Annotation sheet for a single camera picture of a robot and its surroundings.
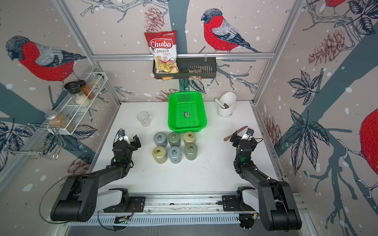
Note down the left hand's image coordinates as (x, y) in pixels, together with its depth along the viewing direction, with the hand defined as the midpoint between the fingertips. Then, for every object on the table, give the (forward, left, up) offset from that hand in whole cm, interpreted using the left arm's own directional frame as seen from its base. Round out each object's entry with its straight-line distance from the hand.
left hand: (131, 134), depth 89 cm
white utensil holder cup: (+29, -64, +1) cm, 71 cm away
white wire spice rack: (-14, +29, +16) cm, 36 cm away
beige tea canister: (-1, -36, -2) cm, 36 cm away
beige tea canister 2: (-12, -20, -3) cm, 23 cm away
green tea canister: (-2, -27, -3) cm, 27 cm away
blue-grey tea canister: (-12, -28, -3) cm, 31 cm away
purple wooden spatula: (+3, -61, -10) cm, 62 cm away
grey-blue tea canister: (-2, -18, -3) cm, 19 cm away
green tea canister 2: (-9, -37, -3) cm, 39 cm away
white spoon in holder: (+26, -59, -1) cm, 64 cm away
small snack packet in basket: (+28, -39, +22) cm, 53 cm away
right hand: (0, -69, +2) cm, 69 cm away
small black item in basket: (+24, -33, -10) cm, 43 cm away
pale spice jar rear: (+20, +18, +24) cm, 36 cm away
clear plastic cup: (+19, -2, -8) cm, 21 cm away
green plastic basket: (+27, -33, -10) cm, 44 cm away
